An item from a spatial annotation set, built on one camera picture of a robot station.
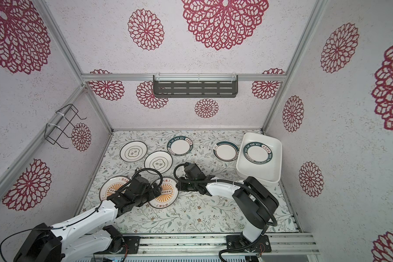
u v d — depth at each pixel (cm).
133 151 108
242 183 50
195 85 96
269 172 95
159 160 103
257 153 107
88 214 50
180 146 110
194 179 69
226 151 108
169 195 85
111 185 92
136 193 64
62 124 78
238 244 74
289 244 76
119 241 65
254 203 46
